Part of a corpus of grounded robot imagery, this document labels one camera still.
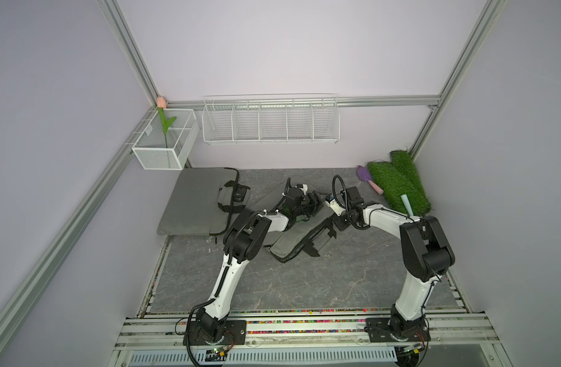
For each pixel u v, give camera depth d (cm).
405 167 116
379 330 72
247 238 61
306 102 92
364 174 120
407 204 102
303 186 99
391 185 109
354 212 73
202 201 106
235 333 74
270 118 99
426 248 50
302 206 90
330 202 90
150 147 83
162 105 89
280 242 87
